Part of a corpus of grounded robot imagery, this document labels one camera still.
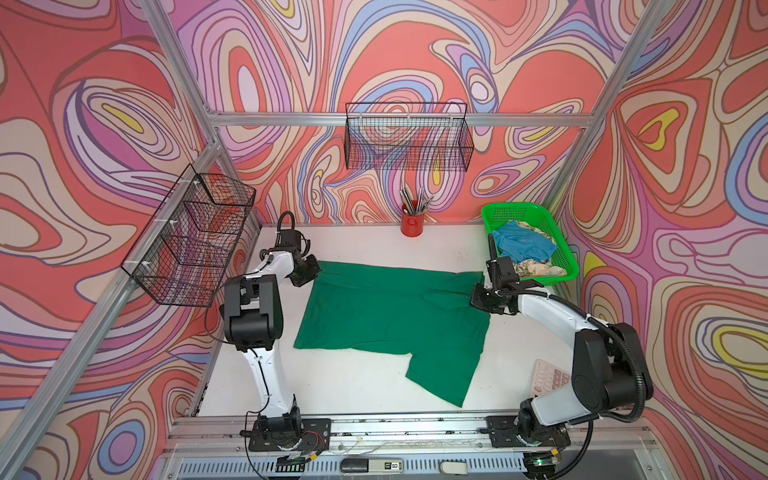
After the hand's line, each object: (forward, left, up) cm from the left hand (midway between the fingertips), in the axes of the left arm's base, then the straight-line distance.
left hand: (321, 269), depth 102 cm
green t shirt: (-14, -24, -3) cm, 28 cm away
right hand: (-15, -51, +1) cm, 53 cm away
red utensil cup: (+19, -32, +2) cm, 38 cm away
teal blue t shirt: (+9, -71, +3) cm, 71 cm away
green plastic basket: (+27, -68, 0) cm, 73 cm away
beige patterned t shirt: (0, -74, 0) cm, 74 cm away
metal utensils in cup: (+26, -33, +6) cm, 42 cm away
